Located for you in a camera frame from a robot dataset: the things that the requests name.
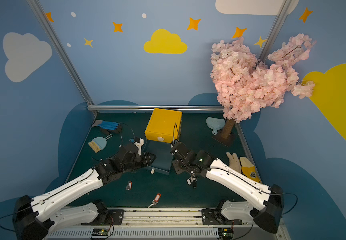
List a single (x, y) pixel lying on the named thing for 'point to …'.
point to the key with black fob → (194, 183)
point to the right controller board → (226, 233)
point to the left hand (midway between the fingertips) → (155, 155)
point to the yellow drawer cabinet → (164, 126)
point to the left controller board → (100, 233)
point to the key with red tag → (155, 201)
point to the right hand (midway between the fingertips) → (179, 160)
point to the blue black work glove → (107, 127)
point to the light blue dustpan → (215, 124)
